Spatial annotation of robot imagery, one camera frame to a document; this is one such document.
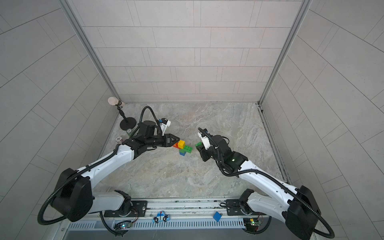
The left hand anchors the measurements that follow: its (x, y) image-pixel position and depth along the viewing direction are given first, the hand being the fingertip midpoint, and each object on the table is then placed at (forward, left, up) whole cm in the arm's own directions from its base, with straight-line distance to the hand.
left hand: (180, 139), depth 80 cm
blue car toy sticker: (-33, +7, -13) cm, 36 cm away
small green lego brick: (-4, -10, +2) cm, 11 cm away
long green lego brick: (-3, -3, -7) cm, 8 cm away
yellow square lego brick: (-2, -1, -3) cm, 3 cm away
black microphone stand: (+20, +39, -13) cm, 46 cm away
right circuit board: (-36, -35, -15) cm, 52 cm away
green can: (+11, +34, -9) cm, 37 cm away
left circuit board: (-37, +23, -13) cm, 45 cm away
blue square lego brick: (-2, 0, -14) cm, 14 cm away
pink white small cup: (+5, +38, -9) cm, 40 cm away
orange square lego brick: (-2, +2, -4) cm, 5 cm away
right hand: (-4, -10, 0) cm, 11 cm away
